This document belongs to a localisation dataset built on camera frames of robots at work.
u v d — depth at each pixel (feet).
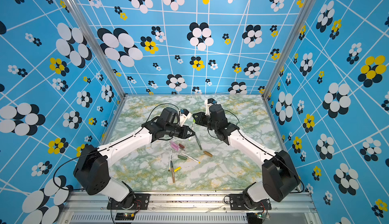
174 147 3.01
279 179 1.37
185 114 2.42
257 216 2.27
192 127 2.58
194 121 2.58
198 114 2.54
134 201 2.35
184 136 2.49
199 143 3.07
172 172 2.71
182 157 2.91
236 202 2.38
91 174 1.42
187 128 2.38
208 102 2.45
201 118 2.34
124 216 2.37
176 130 2.28
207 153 2.92
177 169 2.76
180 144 3.06
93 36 2.86
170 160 2.84
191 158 2.89
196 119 2.53
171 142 3.07
